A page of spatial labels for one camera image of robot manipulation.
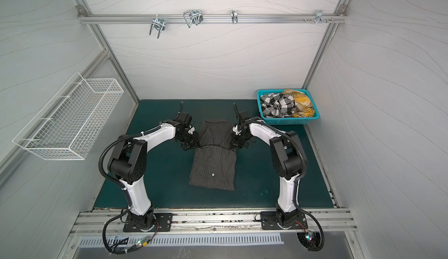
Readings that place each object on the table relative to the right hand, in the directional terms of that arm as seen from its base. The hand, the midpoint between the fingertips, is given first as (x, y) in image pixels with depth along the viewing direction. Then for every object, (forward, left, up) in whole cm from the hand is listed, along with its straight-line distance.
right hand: (232, 143), depth 93 cm
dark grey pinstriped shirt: (-11, +9, -1) cm, 15 cm away
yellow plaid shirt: (+25, -42, +4) cm, 49 cm away
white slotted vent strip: (-45, +33, -3) cm, 56 cm away
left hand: (0, +16, 0) cm, 16 cm away
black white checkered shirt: (+28, -27, +3) cm, 39 cm away
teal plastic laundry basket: (+16, -31, +1) cm, 35 cm away
